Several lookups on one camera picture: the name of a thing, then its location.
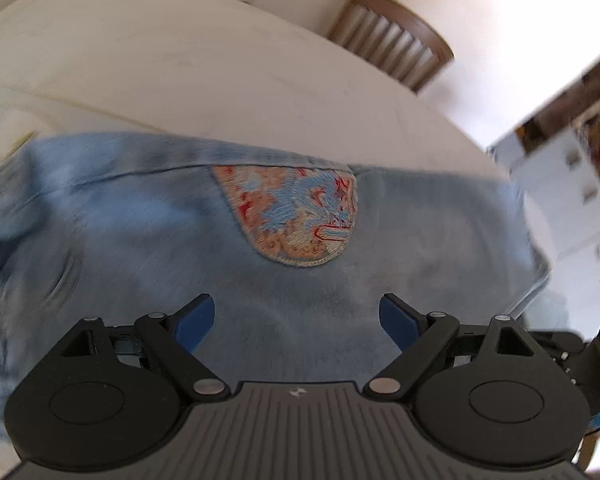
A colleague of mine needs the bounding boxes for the wooden chair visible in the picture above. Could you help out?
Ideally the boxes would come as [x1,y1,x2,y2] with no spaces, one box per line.
[326,0,455,94]

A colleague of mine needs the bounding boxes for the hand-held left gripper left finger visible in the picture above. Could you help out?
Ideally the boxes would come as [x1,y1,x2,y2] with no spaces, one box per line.
[60,293,231,404]

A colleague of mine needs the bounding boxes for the white table with printed cloth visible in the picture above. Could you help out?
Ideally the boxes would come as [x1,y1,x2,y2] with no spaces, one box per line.
[0,0,511,181]

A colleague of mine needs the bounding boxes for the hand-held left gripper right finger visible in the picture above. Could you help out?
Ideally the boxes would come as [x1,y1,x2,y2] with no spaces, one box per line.
[362,293,539,404]

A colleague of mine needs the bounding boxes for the white drawer cabinet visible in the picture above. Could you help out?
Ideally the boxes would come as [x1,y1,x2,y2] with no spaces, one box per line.
[486,47,600,273]

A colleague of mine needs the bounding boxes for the light blue denim pants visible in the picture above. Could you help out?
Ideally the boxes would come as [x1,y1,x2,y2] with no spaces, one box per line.
[0,131,553,443]

